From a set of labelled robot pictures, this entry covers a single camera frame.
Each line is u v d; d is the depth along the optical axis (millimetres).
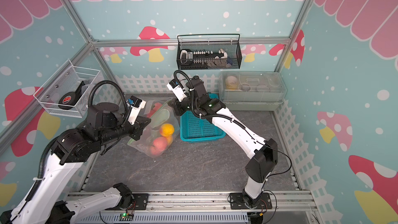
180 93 621
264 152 450
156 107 664
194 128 999
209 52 905
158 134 809
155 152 781
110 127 440
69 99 683
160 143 744
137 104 502
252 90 999
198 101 547
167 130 759
